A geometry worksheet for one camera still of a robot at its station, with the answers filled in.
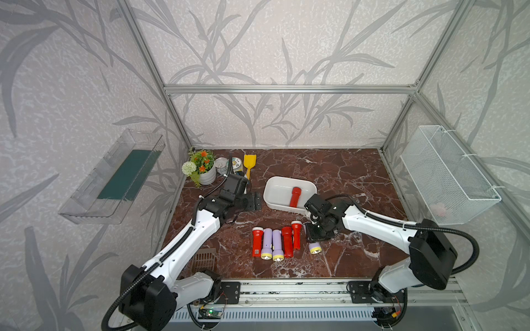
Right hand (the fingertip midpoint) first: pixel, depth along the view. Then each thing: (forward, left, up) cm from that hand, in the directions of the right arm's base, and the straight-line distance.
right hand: (307, 239), depth 82 cm
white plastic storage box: (+23, +7, -4) cm, 25 cm away
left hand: (+12, +21, +11) cm, 27 cm away
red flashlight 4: (+21, +4, -3) cm, 22 cm away
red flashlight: (+4, +21, -2) cm, 21 cm away
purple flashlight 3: (-5, -2, +3) cm, 6 cm away
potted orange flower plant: (+31, +48, +8) cm, 58 cm away
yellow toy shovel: (+45, +28, -5) cm, 54 cm away
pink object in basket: (+4, -46, +16) cm, 48 cm away
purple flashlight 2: (-5, +12, -1) cm, 13 cm away
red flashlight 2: (0, +8, -2) cm, 8 cm away
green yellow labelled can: (+37, +32, +3) cm, 49 cm away
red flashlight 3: (+4, +4, -3) cm, 6 cm away
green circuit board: (-23, +35, -5) cm, 42 cm away
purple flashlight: (-4, +16, -1) cm, 17 cm away
